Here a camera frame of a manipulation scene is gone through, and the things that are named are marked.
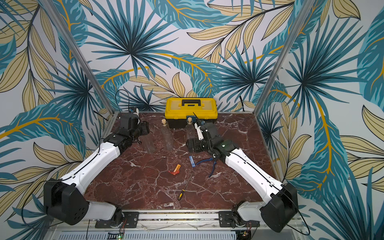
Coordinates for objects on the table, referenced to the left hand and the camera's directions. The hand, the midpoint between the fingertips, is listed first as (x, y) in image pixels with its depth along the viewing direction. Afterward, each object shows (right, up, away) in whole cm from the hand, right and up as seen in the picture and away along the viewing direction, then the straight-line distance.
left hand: (143, 125), depth 82 cm
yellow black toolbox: (+17, +10, +17) cm, 26 cm away
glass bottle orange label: (+12, -6, +5) cm, 14 cm away
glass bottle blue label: (-1, -11, +13) cm, 17 cm away
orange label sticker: (+18, -26, +9) cm, 33 cm away
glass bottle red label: (+25, -3, +3) cm, 26 cm away
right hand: (+28, -8, -4) cm, 29 cm away
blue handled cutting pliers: (+37, -21, +12) cm, 44 cm away
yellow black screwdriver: (+22, -36, 0) cm, 42 cm away
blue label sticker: (+27, -23, +12) cm, 37 cm away
